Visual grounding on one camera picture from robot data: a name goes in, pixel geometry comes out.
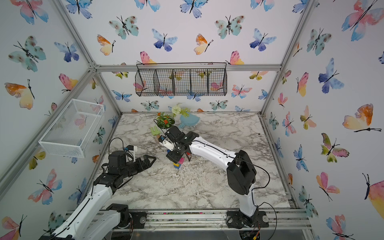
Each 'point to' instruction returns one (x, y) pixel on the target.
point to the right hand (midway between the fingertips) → (174, 152)
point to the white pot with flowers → (166, 121)
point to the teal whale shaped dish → (190, 121)
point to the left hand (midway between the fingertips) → (152, 159)
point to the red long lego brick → (188, 153)
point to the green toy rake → (156, 132)
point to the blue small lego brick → (177, 167)
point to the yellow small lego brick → (176, 164)
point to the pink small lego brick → (182, 159)
